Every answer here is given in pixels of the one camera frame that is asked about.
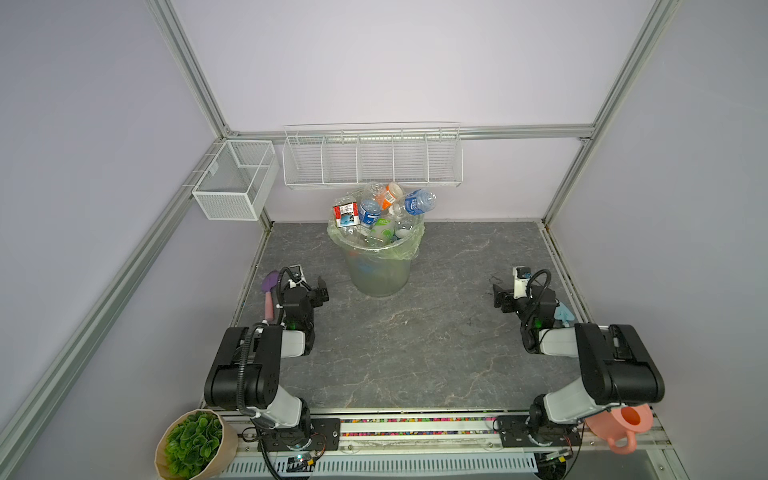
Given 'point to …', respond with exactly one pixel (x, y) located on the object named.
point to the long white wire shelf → (421, 155)
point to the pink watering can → (619, 421)
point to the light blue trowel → (564, 314)
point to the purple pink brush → (268, 283)
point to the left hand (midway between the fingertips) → (307, 281)
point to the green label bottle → (383, 231)
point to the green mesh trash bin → (376, 269)
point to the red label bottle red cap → (346, 215)
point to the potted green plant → (195, 445)
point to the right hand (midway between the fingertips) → (511, 285)
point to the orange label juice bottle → (394, 193)
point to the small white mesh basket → (238, 181)
